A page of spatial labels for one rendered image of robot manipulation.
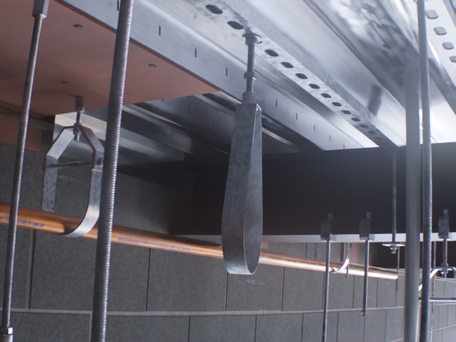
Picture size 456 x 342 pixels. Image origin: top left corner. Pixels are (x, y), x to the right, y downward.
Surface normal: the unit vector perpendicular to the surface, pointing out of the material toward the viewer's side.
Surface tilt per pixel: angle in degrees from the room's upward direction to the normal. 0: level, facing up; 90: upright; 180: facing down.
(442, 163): 90
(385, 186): 90
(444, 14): 180
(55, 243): 90
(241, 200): 74
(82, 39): 180
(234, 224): 91
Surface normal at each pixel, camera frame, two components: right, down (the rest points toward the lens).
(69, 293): 0.86, -0.05
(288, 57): -0.05, 0.98
